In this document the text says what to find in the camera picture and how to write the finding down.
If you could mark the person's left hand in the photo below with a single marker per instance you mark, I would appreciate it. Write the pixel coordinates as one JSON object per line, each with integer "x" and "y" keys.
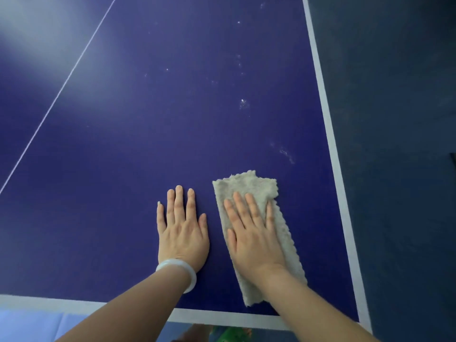
{"x": 183, "y": 235}

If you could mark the person's right hand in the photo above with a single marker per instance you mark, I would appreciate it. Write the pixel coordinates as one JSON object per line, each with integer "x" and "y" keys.
{"x": 254, "y": 242}

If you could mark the grey cleaning cloth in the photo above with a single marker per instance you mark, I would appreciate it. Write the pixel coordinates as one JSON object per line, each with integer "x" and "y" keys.
{"x": 249, "y": 183}

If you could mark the person's left forearm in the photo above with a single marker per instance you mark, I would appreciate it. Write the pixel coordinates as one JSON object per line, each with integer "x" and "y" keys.
{"x": 124, "y": 309}

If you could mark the person's right forearm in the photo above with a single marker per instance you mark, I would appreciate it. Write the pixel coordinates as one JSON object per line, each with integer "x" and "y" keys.
{"x": 313, "y": 309}

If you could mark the person's left leg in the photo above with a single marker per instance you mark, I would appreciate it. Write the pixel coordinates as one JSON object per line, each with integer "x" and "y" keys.
{"x": 192, "y": 334}

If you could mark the white jade bangle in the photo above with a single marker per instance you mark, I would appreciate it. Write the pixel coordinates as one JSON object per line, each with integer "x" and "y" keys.
{"x": 176, "y": 262}

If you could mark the green right slipper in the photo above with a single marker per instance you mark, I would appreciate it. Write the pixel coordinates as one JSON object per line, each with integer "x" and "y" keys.
{"x": 231, "y": 334}

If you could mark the black floor mat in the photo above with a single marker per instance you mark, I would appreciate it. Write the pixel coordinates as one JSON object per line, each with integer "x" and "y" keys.
{"x": 453, "y": 163}

